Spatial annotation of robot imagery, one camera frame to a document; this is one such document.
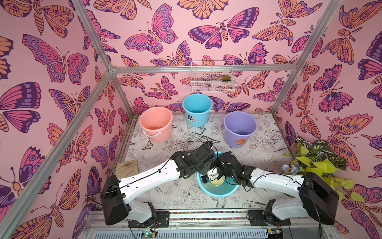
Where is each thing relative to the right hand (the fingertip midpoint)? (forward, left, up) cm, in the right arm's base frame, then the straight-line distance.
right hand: (207, 158), depth 83 cm
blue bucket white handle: (-18, -7, +4) cm, 20 cm away
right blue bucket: (+40, +6, 0) cm, 41 cm away
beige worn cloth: (-3, +49, -11) cm, 51 cm away
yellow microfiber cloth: (-11, -5, -6) cm, 14 cm away
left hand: (-6, +1, +5) cm, 8 cm away
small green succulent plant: (+44, -12, +23) cm, 51 cm away
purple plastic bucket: (+30, -24, -9) cm, 40 cm away
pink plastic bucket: (+30, +36, -5) cm, 47 cm away
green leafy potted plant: (-4, -52, +10) cm, 53 cm away
